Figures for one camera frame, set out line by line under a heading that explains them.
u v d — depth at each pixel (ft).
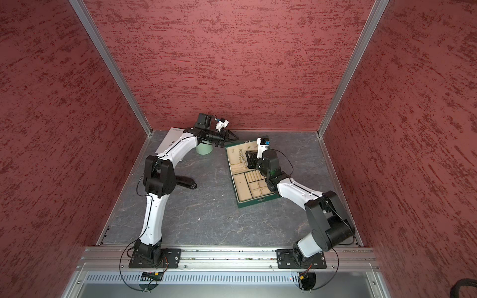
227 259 2.49
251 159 2.52
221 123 3.01
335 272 2.28
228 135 2.86
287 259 2.43
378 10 2.34
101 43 2.65
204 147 3.53
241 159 3.11
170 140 3.64
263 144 2.52
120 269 2.24
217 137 2.84
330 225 1.45
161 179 1.98
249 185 2.97
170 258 2.43
